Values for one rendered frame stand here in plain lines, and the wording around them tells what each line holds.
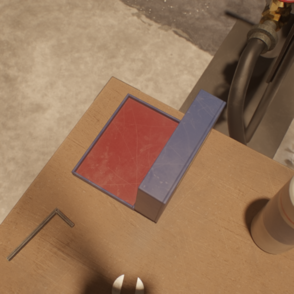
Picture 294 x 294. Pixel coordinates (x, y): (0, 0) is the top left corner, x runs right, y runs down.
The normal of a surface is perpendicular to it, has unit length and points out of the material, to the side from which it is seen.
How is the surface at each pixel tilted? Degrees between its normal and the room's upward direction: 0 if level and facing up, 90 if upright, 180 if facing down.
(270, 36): 77
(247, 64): 28
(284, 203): 90
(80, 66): 0
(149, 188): 5
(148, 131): 0
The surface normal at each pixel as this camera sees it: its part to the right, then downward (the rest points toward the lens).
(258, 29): -0.59, 0.62
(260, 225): -0.99, 0.11
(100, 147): 0.00, -0.41
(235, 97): -0.51, 0.18
